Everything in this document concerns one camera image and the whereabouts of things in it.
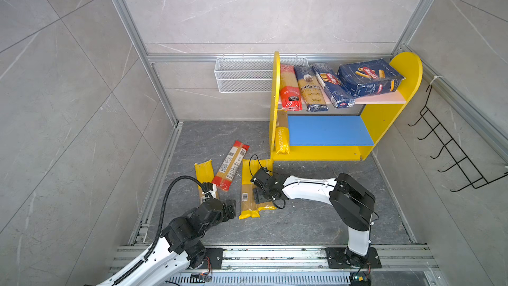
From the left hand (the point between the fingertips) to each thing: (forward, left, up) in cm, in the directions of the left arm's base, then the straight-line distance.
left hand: (227, 200), depth 77 cm
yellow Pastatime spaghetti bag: (+28, -24, +7) cm, 38 cm away
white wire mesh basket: (+59, -10, +19) cm, 63 cm away
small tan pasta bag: (+18, +14, -9) cm, 24 cm away
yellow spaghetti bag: (0, -9, -8) cm, 12 cm away
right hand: (+7, -14, -11) cm, 19 cm away
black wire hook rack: (-2, -79, +23) cm, 82 cm away
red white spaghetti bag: (+22, +1, -9) cm, 23 cm away
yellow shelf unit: (+30, -56, +1) cm, 64 cm away
